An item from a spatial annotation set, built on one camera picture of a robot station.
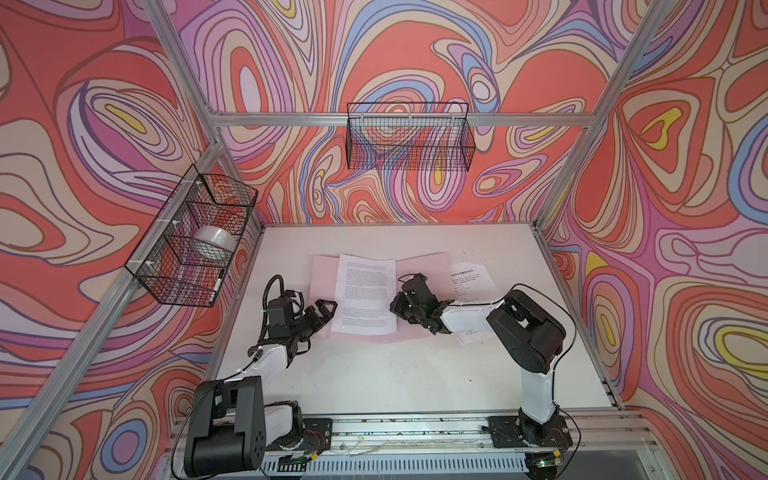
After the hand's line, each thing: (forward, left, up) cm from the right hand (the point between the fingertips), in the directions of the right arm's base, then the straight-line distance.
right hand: (390, 309), depth 96 cm
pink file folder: (+15, -17, +1) cm, 23 cm away
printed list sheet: (+10, -30, -2) cm, 31 cm away
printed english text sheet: (+7, +9, +2) cm, 11 cm away
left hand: (-3, +18, +6) cm, 19 cm away
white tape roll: (+2, +43, +32) cm, 54 cm away
